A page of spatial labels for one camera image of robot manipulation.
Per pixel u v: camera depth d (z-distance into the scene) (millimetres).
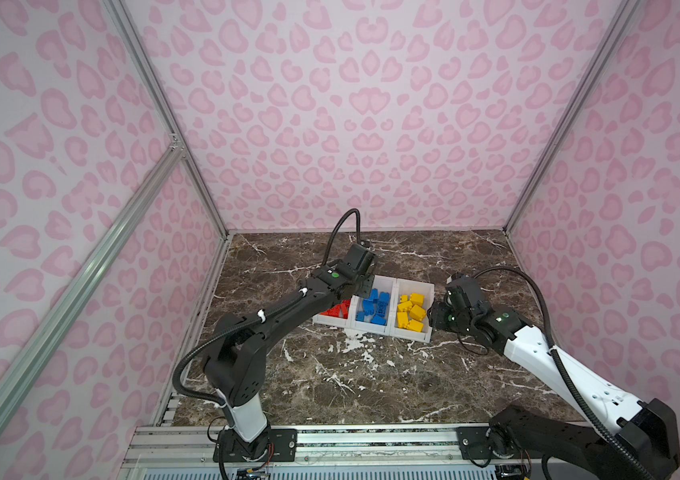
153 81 787
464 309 618
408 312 946
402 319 927
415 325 905
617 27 709
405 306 952
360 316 943
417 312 929
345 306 930
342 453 722
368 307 969
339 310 960
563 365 458
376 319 947
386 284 957
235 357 453
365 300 952
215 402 498
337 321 924
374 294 962
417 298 984
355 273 655
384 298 982
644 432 395
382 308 974
